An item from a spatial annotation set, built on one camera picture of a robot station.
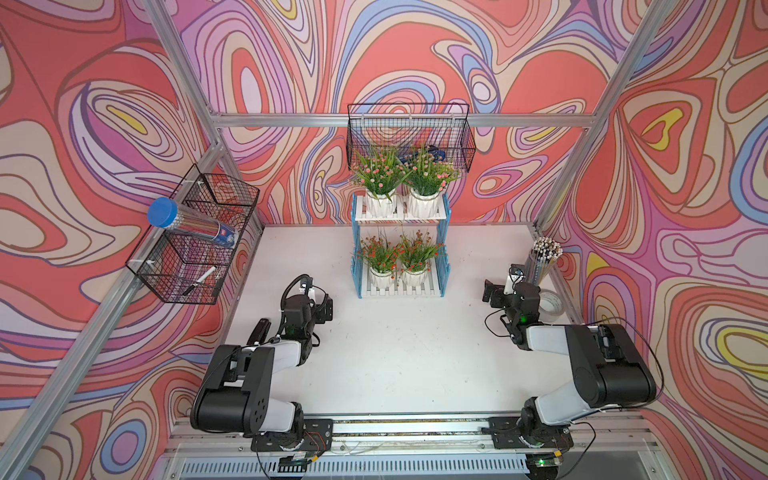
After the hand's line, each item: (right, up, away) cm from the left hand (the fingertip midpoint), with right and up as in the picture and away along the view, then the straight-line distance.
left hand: (315, 296), depth 93 cm
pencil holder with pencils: (+70, +13, -4) cm, 71 cm away
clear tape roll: (+76, -3, +4) cm, 77 cm away
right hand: (+60, +3, +2) cm, 60 cm away
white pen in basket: (-22, +9, -18) cm, 30 cm away
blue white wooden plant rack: (+24, +24, +30) cm, 46 cm away
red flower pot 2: (+31, +13, -2) cm, 34 cm away
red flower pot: (+21, +13, -3) cm, 24 cm away
